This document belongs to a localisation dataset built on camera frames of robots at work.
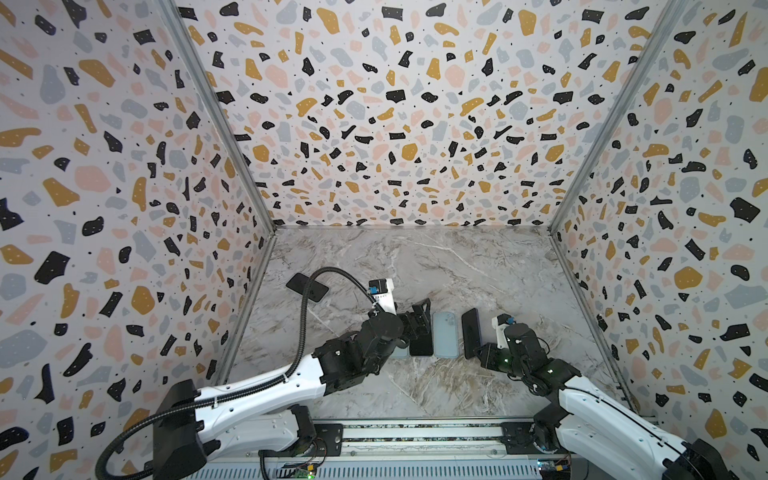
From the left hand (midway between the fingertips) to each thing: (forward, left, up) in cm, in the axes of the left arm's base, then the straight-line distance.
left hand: (419, 301), depth 69 cm
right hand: (-3, -15, -20) cm, 25 cm away
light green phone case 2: (+4, -10, -27) cm, 29 cm away
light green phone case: (-2, +4, -26) cm, 27 cm away
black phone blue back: (+1, -3, -28) cm, 28 cm away
